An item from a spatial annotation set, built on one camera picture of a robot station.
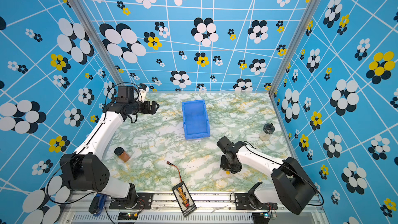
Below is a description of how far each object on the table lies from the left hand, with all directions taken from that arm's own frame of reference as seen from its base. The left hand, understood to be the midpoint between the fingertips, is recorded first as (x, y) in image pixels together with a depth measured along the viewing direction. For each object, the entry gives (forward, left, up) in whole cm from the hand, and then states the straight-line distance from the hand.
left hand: (152, 102), depth 85 cm
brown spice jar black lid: (-23, +15, -14) cm, 31 cm away
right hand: (-28, -41, -23) cm, 55 cm away
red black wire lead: (-25, -9, -23) cm, 35 cm away
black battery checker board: (-43, -19, -20) cm, 51 cm away
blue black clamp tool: (-45, +21, -20) cm, 54 cm away
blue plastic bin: (+4, -23, -23) cm, 33 cm away
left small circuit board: (-49, +7, -25) cm, 56 cm away
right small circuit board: (-50, -55, -24) cm, 77 cm away
